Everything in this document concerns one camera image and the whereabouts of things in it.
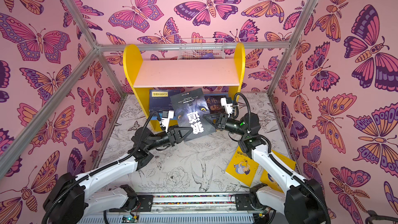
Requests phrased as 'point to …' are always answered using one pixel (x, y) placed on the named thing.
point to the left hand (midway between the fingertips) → (192, 130)
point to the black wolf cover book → (190, 107)
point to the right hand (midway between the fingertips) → (204, 117)
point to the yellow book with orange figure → (242, 167)
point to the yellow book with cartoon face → (266, 178)
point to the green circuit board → (129, 219)
